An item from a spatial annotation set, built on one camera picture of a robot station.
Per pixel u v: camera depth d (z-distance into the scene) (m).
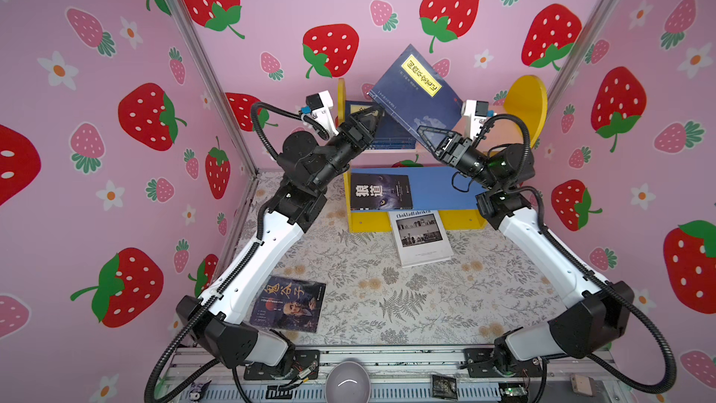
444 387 0.69
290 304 0.84
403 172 1.01
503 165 0.49
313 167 0.44
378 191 0.93
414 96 0.56
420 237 0.95
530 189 0.55
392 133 0.57
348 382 0.70
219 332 0.38
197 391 0.68
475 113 0.54
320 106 0.51
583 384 0.69
